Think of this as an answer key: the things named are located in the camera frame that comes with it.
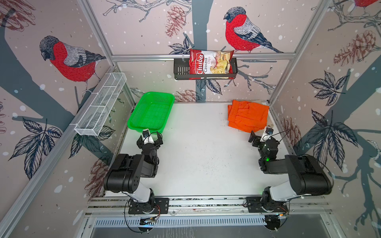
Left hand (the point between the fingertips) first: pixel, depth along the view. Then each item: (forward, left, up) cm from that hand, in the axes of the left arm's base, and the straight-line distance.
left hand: (148, 133), depth 88 cm
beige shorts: (+13, -82, -8) cm, 83 cm away
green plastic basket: (+29, +6, -13) cm, 32 cm away
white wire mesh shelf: (-4, +22, +18) cm, 29 cm away
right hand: (0, -68, -2) cm, 68 cm away
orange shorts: (+16, -66, -5) cm, 68 cm away
